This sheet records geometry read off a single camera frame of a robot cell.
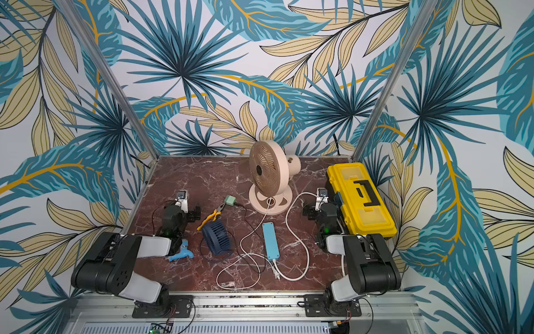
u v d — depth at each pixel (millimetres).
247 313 733
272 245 863
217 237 774
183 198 797
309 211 836
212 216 950
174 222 693
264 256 852
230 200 1001
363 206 814
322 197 782
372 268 450
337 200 854
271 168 818
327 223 712
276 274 797
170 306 716
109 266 445
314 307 733
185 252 831
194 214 860
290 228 924
